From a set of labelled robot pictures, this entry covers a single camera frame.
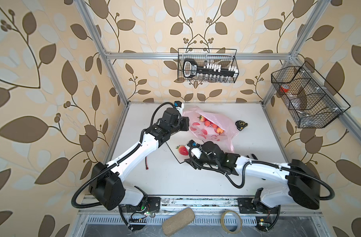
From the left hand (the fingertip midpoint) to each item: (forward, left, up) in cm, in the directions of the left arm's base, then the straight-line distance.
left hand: (190, 118), depth 77 cm
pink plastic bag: (+13, -15, -26) cm, 33 cm away
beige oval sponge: (-43, +5, -23) cm, 49 cm away
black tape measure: (+15, -36, -24) cm, 46 cm away
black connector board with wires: (-15, +26, -27) cm, 40 cm away
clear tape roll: (-42, -24, -23) cm, 53 cm away
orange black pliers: (-8, -40, -25) cm, 48 cm away
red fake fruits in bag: (+9, -19, -22) cm, 31 cm away
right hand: (-15, +1, -14) cm, 20 cm away
